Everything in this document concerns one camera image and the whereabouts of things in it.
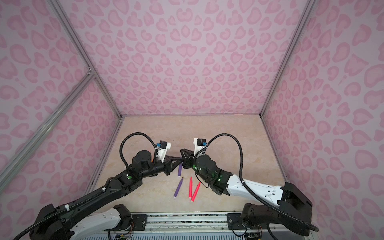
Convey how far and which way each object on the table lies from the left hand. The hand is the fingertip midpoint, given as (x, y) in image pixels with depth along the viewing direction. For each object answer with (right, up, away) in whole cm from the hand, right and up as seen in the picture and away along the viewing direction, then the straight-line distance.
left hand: (182, 160), depth 72 cm
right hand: (-1, +4, 0) cm, 4 cm away
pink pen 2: (+6, -20, +10) cm, 23 cm away
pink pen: (+3, -18, +12) cm, 22 cm away
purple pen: (-2, -5, +1) cm, 5 cm away
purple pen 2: (-3, -18, +12) cm, 22 cm away
